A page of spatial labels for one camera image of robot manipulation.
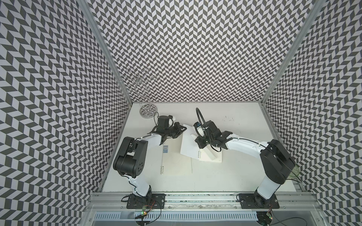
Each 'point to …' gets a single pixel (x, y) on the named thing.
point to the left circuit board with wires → (145, 208)
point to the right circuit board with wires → (265, 218)
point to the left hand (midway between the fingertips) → (187, 128)
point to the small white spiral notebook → (189, 147)
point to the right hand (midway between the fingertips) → (196, 141)
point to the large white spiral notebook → (174, 162)
